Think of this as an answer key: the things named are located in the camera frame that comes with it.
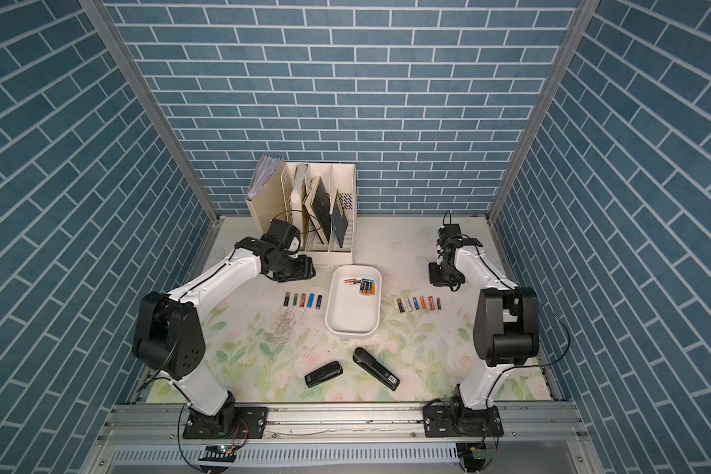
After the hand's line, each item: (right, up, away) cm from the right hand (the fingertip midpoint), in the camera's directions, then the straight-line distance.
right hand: (443, 281), depth 94 cm
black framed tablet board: (-41, +25, +5) cm, 48 cm away
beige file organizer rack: (-53, +28, +5) cm, 60 cm away
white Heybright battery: (-11, -8, +1) cm, 14 cm away
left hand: (-40, +3, -5) cm, 41 cm away
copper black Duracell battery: (-51, -6, +2) cm, 52 cm away
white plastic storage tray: (-29, -8, +2) cm, 30 cm away
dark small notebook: (-35, +21, +15) cm, 44 cm away
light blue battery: (-43, -7, +2) cm, 44 cm away
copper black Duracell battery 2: (-14, -7, +2) cm, 16 cm away
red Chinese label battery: (-46, -6, +3) cm, 46 cm away
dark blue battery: (-41, -7, +2) cm, 41 cm away
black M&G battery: (-1, -7, +2) cm, 8 cm away
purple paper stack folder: (-57, +37, 0) cm, 68 cm away
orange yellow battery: (-22, -3, +5) cm, 23 cm away
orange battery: (-6, -7, +3) cm, 10 cm away
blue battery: (-8, -9, +2) cm, 12 cm away
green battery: (-48, -7, +2) cm, 49 cm away
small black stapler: (-36, -23, -16) cm, 45 cm away
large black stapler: (-22, -21, -14) cm, 34 cm away
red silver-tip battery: (-30, -1, +7) cm, 31 cm away
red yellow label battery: (-3, -8, +2) cm, 9 cm away
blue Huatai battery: (-25, -1, +5) cm, 25 cm away
